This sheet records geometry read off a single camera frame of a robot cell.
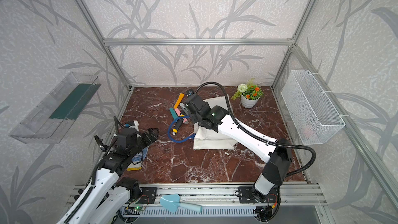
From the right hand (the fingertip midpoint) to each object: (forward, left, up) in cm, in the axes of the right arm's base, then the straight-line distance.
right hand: (195, 107), depth 77 cm
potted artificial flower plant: (+19, -34, -12) cm, 41 cm away
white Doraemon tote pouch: (-11, -5, -12) cm, 17 cm away
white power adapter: (-10, +28, -1) cm, 29 cm away
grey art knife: (+18, +10, -25) cm, 32 cm away
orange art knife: (+25, +16, -25) cm, 38 cm away
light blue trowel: (-37, +11, -25) cm, 46 cm away
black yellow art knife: (+5, +14, -24) cm, 29 cm away
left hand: (-9, +22, -10) cm, 26 cm away
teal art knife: (+11, +17, -24) cm, 31 cm away
